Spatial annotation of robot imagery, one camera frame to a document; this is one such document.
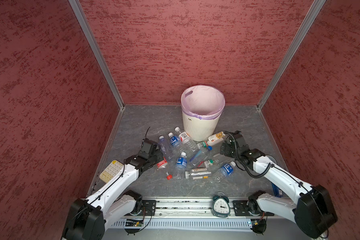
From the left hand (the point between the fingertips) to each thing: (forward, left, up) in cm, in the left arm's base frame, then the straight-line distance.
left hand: (160, 158), depth 85 cm
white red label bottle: (+15, -16, -4) cm, 22 cm away
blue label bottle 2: (-3, -13, -2) cm, 13 cm away
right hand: (+4, -39, +2) cm, 39 cm away
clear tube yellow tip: (-10, -23, -3) cm, 25 cm away
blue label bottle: (+13, -8, -1) cm, 15 cm away
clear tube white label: (-8, -16, -2) cm, 18 cm away
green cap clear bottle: (-1, -35, -2) cm, 35 cm away
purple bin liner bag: (+36, -26, +11) cm, 46 cm away
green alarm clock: (-24, -32, -3) cm, 40 cm away
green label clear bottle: (+11, -26, -3) cm, 29 cm away
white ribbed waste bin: (+16, -24, +7) cm, 29 cm away
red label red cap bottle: (-6, -2, +2) cm, 6 cm away
